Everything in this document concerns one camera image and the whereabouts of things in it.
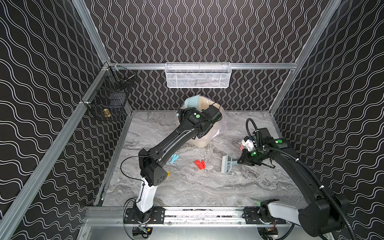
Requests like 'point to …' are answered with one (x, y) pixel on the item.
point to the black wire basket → (108, 98)
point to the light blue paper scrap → (174, 157)
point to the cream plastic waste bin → (207, 140)
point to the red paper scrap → (201, 165)
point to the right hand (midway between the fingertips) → (240, 162)
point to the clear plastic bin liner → (225, 122)
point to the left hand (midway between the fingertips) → (180, 110)
